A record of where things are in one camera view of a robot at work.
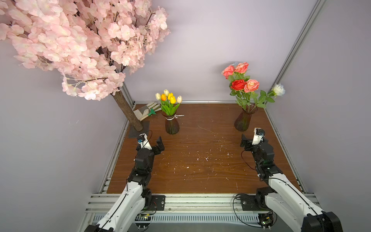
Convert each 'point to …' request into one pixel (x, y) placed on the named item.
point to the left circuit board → (143, 220)
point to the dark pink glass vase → (242, 122)
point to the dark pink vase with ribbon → (171, 124)
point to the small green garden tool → (152, 112)
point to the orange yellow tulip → (163, 98)
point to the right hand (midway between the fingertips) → (252, 133)
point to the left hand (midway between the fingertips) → (155, 138)
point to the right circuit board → (265, 220)
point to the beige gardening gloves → (143, 112)
